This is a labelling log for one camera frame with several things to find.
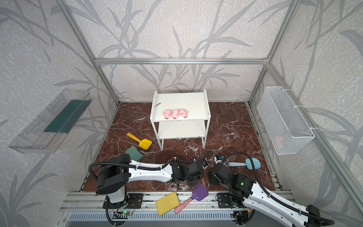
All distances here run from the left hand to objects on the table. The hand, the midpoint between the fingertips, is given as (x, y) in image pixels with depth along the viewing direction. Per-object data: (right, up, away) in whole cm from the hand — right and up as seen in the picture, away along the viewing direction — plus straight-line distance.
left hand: (199, 174), depth 80 cm
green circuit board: (-37, -16, -9) cm, 41 cm away
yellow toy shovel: (-37, +14, +16) cm, 43 cm away
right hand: (+7, +2, +1) cm, 7 cm away
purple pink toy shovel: (0, -8, -3) cm, 9 cm away
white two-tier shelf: (-2, +27, +7) cm, 28 cm away
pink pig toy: (-16, +35, -13) cm, 40 cm away
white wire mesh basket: (+38, +27, -19) cm, 50 cm away
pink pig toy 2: (-12, +35, -13) cm, 39 cm away
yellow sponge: (-17, -12, -8) cm, 22 cm away
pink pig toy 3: (-8, +35, -13) cm, 38 cm away
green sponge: (-42, +8, +12) cm, 44 cm away
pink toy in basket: (+41, +20, -7) cm, 46 cm away
